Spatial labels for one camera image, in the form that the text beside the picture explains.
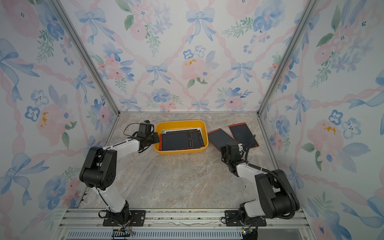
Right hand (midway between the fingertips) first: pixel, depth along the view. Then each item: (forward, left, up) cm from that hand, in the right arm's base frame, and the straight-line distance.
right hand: (219, 138), depth 95 cm
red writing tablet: (+12, -19, -10) cm, 25 cm away
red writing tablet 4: (+4, +14, -6) cm, 16 cm away
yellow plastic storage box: (+12, +26, -1) cm, 29 cm away
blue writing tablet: (+11, +25, -6) cm, 28 cm away
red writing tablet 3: (+2, +29, -5) cm, 29 cm away
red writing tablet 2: (+4, 0, -5) cm, 6 cm away
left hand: (+3, +41, -1) cm, 41 cm away
